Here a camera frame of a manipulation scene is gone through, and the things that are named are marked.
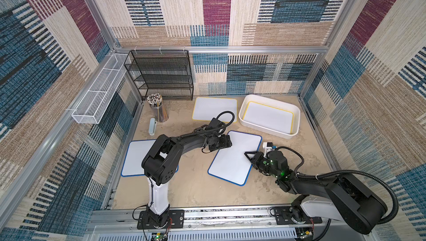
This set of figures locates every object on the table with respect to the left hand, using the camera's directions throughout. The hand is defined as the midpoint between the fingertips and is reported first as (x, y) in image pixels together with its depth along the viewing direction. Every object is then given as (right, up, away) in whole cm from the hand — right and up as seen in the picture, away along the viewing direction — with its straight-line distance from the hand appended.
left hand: (228, 146), depth 94 cm
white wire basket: (-75, +24, 0) cm, 79 cm away
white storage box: (+33, +25, +21) cm, 47 cm away
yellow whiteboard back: (-13, +22, +23) cm, 34 cm away
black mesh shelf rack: (-38, +45, +15) cm, 60 cm away
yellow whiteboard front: (+28, +16, +15) cm, 35 cm away
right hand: (+8, -3, -7) cm, 12 cm away
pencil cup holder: (-40, +26, 0) cm, 48 cm away
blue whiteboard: (+1, -8, -5) cm, 10 cm away
